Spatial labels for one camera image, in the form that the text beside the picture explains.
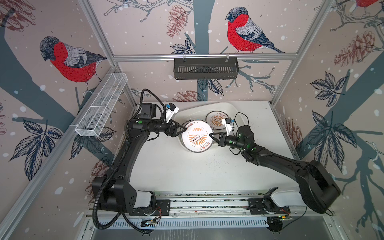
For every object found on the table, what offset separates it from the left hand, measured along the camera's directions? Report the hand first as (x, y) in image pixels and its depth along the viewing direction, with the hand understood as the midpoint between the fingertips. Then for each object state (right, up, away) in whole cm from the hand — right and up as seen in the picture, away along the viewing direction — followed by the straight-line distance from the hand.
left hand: (180, 126), depth 74 cm
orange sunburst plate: (+22, +2, +35) cm, 41 cm away
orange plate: (+8, -7, +4) cm, 12 cm away
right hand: (+15, -6, +4) cm, 17 cm away
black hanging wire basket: (+15, +39, +31) cm, 52 cm away
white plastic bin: (+10, +8, +34) cm, 36 cm away
